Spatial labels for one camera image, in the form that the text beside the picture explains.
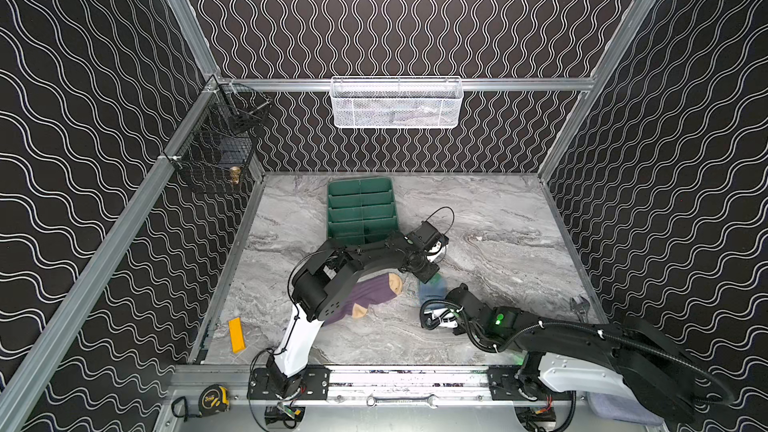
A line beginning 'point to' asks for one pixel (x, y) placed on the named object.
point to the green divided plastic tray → (360, 209)
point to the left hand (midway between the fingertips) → (439, 276)
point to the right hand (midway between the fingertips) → (452, 297)
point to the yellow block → (237, 335)
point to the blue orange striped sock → (433, 289)
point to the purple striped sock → (367, 292)
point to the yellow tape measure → (213, 398)
